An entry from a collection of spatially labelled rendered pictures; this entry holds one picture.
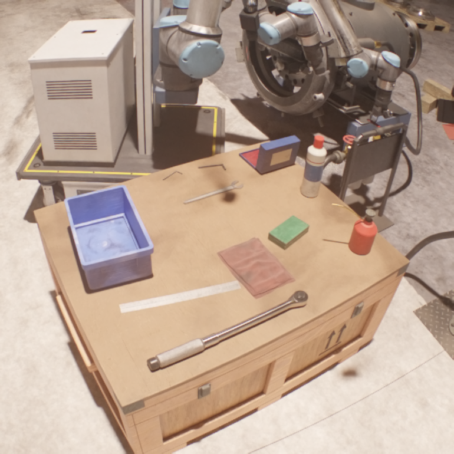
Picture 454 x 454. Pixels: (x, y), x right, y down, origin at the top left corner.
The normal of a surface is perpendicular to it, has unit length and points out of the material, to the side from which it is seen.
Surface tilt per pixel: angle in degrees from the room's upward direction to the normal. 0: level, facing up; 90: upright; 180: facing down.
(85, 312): 0
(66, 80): 90
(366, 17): 33
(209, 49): 95
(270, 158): 97
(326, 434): 0
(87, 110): 90
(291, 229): 0
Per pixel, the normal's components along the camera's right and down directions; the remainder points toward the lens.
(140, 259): 0.40, 0.60
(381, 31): 0.44, 0.00
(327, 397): 0.04, -0.77
